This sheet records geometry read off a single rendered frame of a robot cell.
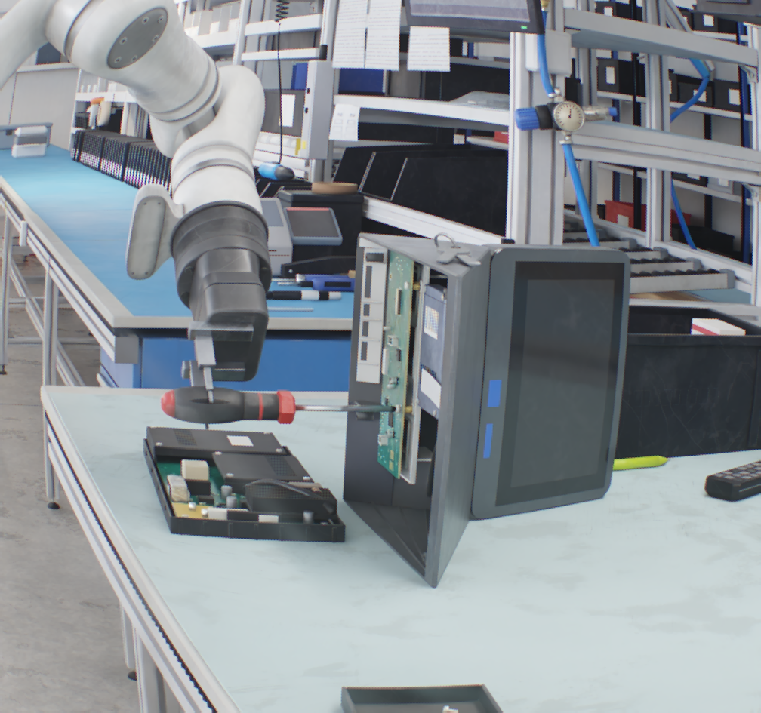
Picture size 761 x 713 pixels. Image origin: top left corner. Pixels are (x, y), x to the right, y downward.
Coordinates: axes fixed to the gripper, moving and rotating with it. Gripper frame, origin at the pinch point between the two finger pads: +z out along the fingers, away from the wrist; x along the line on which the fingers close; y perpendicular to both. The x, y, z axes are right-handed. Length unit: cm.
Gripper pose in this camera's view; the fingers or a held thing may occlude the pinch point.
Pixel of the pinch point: (208, 414)
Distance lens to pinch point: 119.1
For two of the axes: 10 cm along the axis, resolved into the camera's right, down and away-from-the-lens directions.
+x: -2.0, 6.9, 6.9
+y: 9.7, 0.2, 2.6
